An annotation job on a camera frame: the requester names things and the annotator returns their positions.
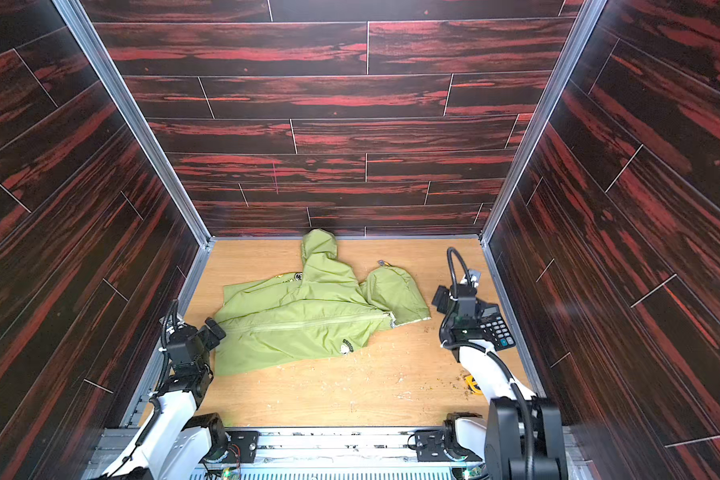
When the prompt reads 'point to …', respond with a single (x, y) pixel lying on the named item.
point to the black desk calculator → (492, 325)
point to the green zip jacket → (317, 312)
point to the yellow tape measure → (473, 386)
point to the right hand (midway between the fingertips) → (466, 292)
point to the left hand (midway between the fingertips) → (198, 326)
